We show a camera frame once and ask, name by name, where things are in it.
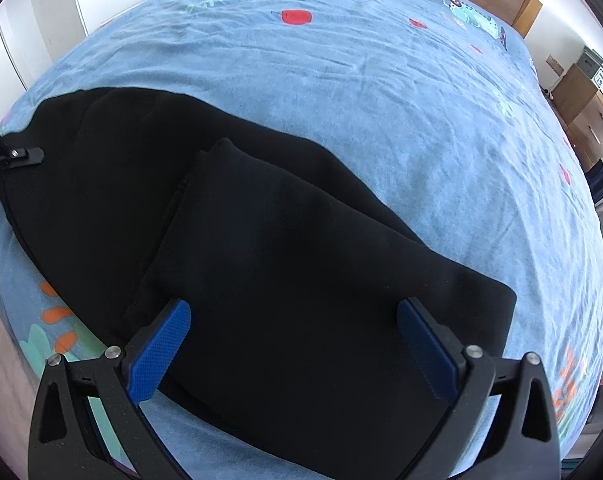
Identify black pants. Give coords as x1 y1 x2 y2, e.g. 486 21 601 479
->
0 88 516 479

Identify dark blue tote bag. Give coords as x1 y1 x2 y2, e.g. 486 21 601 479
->
585 159 603 204

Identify wooden drawer dresser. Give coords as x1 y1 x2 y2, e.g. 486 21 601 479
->
551 64 603 171

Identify blue patterned bed sheet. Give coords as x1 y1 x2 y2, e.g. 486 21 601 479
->
0 0 603 479

